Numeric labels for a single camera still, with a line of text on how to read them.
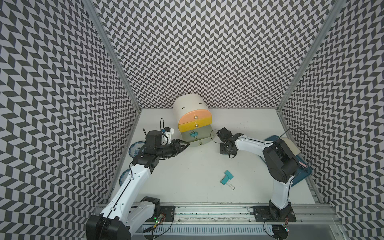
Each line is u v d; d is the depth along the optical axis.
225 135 0.77
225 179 0.83
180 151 0.67
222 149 0.87
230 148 0.73
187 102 0.92
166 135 0.71
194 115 0.86
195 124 0.92
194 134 0.98
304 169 0.91
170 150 0.66
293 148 0.96
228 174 0.87
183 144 0.74
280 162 0.51
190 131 0.90
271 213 0.66
